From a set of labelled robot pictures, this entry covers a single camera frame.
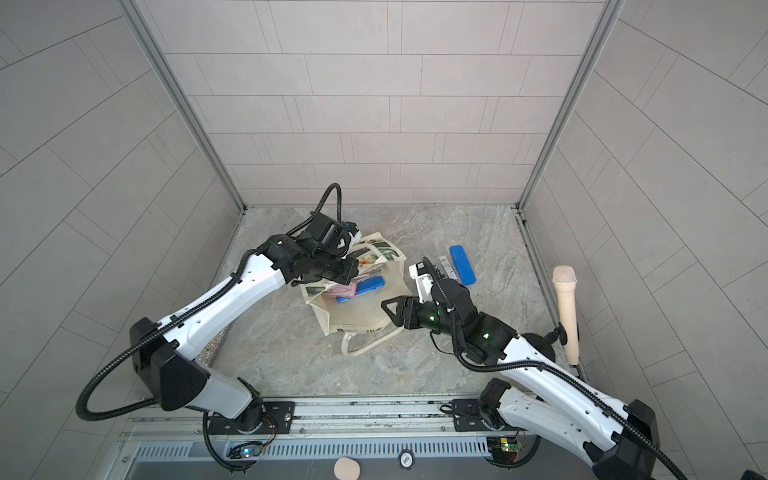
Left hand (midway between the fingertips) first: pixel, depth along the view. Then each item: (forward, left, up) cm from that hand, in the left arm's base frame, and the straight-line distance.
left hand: (364, 271), depth 76 cm
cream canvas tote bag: (-2, +2, -15) cm, 15 cm away
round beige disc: (-40, +2, -17) cm, 43 cm away
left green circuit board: (-36, +24, -17) cm, 47 cm away
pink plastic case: (0, +7, -11) cm, 13 cm away
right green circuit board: (-36, -34, -19) cm, 53 cm away
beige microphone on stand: (-9, -44, +12) cm, 46 cm away
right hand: (-11, -7, +1) cm, 13 cm away
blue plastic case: (+13, -31, -16) cm, 37 cm away
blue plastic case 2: (+2, 0, -11) cm, 11 cm away
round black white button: (-38, -11, -19) cm, 44 cm away
